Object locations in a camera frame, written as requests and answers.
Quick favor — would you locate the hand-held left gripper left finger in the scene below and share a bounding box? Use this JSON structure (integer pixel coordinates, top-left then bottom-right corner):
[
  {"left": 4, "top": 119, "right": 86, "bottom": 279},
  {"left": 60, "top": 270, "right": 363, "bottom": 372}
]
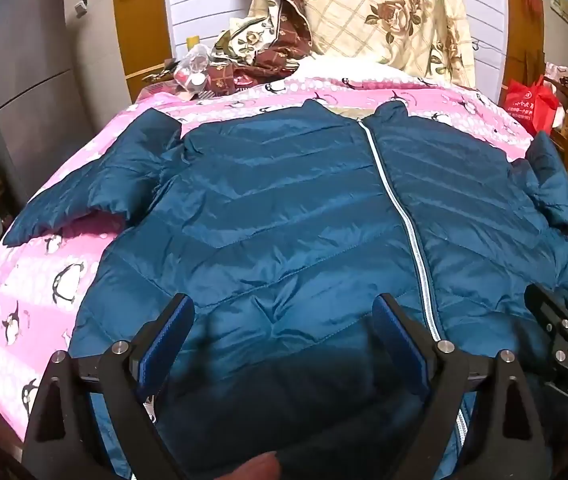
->
[{"left": 21, "top": 294, "right": 195, "bottom": 480}]

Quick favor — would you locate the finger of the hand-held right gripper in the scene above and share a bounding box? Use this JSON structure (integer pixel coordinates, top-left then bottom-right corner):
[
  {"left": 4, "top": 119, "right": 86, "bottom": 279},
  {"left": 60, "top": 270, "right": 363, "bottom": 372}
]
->
[{"left": 524, "top": 282, "right": 568, "bottom": 343}]

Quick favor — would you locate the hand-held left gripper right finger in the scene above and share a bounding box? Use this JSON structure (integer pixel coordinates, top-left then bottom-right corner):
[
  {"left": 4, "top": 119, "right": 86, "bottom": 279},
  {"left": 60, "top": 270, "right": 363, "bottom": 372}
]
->
[{"left": 373, "top": 294, "right": 552, "bottom": 480}]

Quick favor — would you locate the teal puffer jacket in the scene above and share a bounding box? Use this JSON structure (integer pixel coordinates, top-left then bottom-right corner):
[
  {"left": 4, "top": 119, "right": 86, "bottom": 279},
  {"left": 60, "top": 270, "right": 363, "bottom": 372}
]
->
[{"left": 3, "top": 99, "right": 568, "bottom": 480}]

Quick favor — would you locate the person's left hand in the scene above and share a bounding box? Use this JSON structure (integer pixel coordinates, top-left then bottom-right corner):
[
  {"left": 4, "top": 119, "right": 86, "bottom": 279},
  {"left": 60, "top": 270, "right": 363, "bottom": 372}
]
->
[{"left": 236, "top": 451, "right": 283, "bottom": 480}]

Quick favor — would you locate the pink penguin blanket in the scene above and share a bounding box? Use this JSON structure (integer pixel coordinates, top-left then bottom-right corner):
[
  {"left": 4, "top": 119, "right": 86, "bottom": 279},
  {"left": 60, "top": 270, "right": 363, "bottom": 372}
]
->
[{"left": 0, "top": 62, "right": 568, "bottom": 431}]

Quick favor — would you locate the red shopping bag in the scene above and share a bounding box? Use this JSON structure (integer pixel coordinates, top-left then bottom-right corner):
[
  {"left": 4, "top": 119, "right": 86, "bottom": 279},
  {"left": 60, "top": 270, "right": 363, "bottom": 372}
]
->
[{"left": 504, "top": 75, "right": 562, "bottom": 137}]

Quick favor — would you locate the clear plastic bag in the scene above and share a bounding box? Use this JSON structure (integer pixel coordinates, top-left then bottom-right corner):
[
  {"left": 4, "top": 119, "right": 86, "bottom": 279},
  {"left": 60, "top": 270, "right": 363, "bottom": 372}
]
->
[{"left": 173, "top": 42, "right": 213, "bottom": 92}]

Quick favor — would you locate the grey refrigerator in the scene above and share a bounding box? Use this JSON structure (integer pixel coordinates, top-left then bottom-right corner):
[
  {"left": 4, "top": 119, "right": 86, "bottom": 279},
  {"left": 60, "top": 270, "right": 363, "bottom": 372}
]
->
[{"left": 0, "top": 0, "right": 132, "bottom": 211}]

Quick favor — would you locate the maroon floral quilt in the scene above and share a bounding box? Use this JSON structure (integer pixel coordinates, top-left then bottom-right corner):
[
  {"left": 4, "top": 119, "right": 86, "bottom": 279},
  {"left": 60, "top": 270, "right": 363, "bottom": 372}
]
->
[{"left": 211, "top": 0, "right": 315, "bottom": 93}]

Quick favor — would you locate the cream rose quilt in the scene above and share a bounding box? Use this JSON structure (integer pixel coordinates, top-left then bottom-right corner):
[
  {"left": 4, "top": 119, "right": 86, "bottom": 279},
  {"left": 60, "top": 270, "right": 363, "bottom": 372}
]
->
[{"left": 214, "top": 0, "right": 477, "bottom": 88}]

